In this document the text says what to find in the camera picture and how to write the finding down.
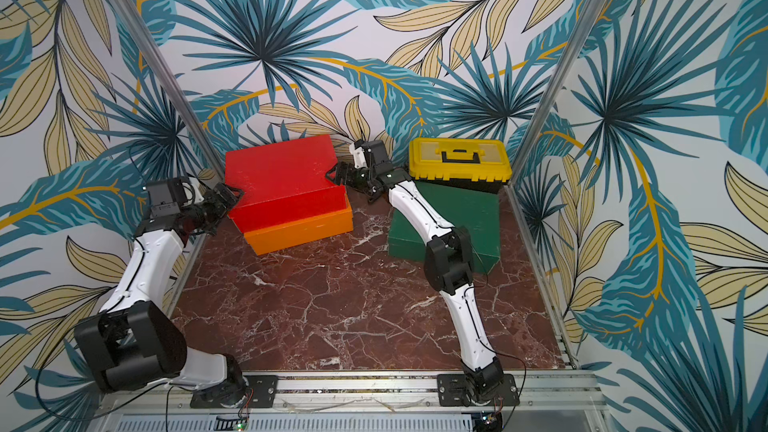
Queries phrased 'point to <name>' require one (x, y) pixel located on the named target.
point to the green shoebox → (476, 209)
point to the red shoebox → (283, 182)
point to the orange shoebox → (282, 237)
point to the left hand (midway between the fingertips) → (236, 202)
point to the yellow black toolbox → (470, 163)
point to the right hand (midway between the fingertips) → (335, 176)
